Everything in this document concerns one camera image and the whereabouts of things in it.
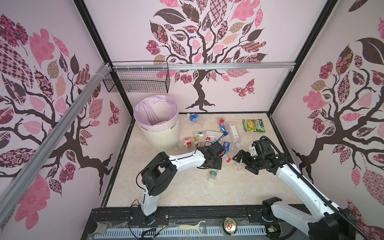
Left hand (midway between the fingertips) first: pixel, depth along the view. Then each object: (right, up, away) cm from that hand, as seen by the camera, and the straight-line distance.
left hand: (216, 166), depth 88 cm
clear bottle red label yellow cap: (-18, +13, +9) cm, 24 cm away
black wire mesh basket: (-42, +57, +7) cm, 71 cm away
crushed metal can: (+2, -18, -26) cm, 32 cm away
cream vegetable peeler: (-10, -25, -17) cm, 32 cm away
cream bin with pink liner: (-39, +31, +13) cm, 51 cm away
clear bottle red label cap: (+7, +4, +4) cm, 9 cm away
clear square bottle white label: (+15, +20, +14) cm, 29 cm away
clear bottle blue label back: (-12, +30, +22) cm, 39 cm away
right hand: (+11, +6, -8) cm, 15 cm away
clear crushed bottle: (+13, 0, -2) cm, 13 cm away
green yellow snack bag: (+32, +25, +22) cm, 46 cm away
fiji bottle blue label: (+7, +25, +19) cm, 32 cm away
